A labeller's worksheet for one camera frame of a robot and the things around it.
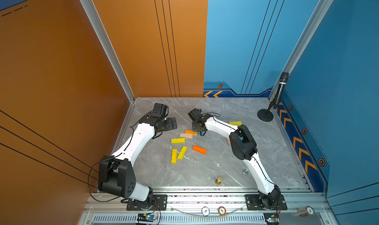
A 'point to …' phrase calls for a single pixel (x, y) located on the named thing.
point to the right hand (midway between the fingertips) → (197, 127)
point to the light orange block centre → (191, 131)
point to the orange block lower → (201, 150)
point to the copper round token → (221, 210)
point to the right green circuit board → (272, 218)
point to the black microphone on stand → (266, 115)
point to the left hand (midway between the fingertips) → (170, 123)
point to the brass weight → (218, 181)
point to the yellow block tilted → (182, 152)
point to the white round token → (205, 210)
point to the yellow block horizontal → (178, 140)
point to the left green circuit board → (146, 217)
